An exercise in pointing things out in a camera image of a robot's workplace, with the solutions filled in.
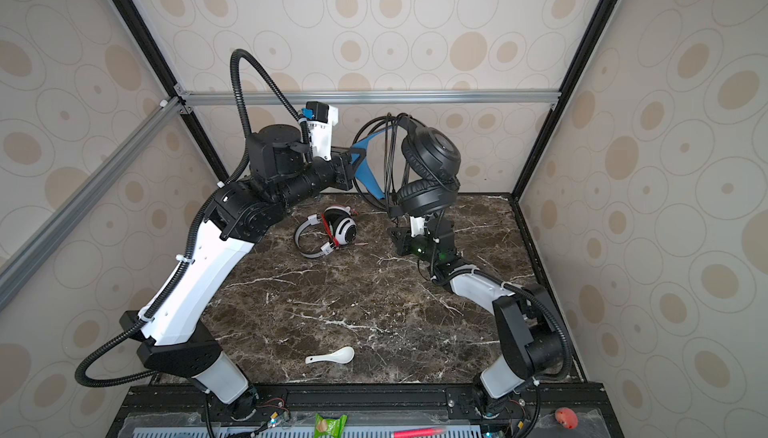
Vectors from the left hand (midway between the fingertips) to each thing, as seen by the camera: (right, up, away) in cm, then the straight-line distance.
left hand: (369, 147), depth 54 cm
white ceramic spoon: (-9, -50, +27) cm, 58 cm away
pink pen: (+11, -63, +16) cm, 66 cm away
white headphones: (-13, -14, +45) cm, 49 cm away
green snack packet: (-10, -61, +14) cm, 63 cm away
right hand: (+4, -16, +31) cm, 35 cm away
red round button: (+45, -60, +16) cm, 77 cm away
